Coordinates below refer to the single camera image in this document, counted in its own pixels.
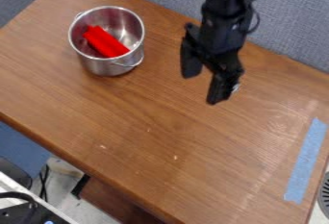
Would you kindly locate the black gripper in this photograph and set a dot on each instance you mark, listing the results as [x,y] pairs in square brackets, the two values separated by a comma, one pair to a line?
[213,46]

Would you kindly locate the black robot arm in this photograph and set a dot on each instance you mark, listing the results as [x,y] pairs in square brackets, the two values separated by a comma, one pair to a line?
[226,4]

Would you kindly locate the metal pot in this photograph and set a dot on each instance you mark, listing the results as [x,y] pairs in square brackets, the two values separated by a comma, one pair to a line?
[126,26]

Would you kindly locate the red block object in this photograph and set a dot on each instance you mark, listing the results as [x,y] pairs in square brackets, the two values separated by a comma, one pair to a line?
[105,43]

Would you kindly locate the grey round vent object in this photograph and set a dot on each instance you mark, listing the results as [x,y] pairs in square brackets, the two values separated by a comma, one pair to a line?
[323,197]

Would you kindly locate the blue tape strip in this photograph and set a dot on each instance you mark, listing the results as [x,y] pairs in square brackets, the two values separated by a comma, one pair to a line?
[304,166]

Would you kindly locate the black chair base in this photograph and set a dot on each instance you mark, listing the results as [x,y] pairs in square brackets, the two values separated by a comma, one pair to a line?
[15,173]

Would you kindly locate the black device with cable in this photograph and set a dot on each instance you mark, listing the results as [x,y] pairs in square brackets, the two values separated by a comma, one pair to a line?
[28,213]

